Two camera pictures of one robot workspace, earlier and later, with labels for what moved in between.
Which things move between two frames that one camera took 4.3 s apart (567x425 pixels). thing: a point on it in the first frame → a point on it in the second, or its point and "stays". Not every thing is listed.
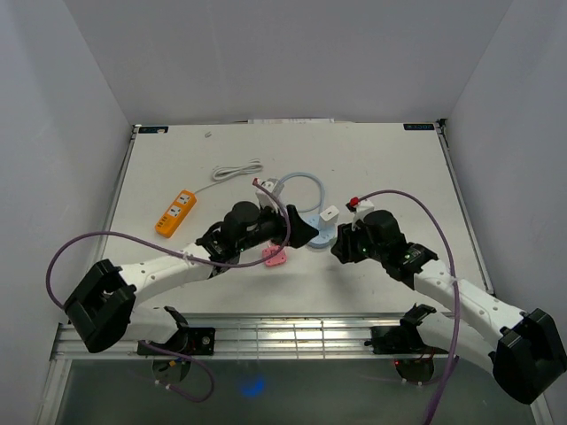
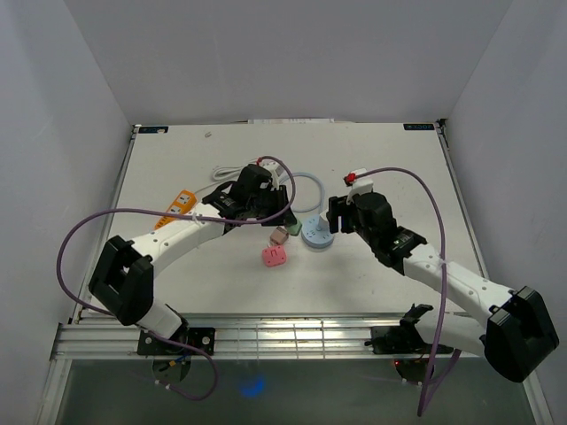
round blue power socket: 323,238 stays
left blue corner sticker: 153,129 stays
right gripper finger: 344,251 → 347,222
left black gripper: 300,231 → 280,197
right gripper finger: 345,232 → 336,204
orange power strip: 175,214 stays
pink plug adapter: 278,258 stays
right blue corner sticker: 418,127 stays
